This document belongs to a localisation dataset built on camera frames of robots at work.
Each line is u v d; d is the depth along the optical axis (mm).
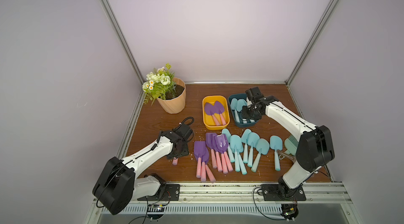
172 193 729
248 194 742
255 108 644
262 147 874
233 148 861
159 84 808
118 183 403
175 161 792
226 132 921
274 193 716
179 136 616
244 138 898
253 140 892
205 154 839
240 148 858
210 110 1032
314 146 449
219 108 1038
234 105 1036
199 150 861
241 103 1034
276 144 879
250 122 965
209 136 898
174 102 924
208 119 989
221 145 874
